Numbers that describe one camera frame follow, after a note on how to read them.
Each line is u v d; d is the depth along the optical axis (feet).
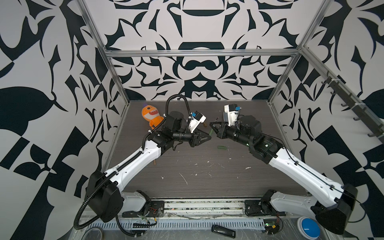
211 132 2.22
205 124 2.10
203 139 2.24
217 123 2.13
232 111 1.97
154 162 2.92
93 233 2.25
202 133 2.23
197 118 2.07
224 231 2.25
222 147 3.13
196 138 2.03
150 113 3.35
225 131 1.97
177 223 2.34
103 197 1.29
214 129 2.16
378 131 1.65
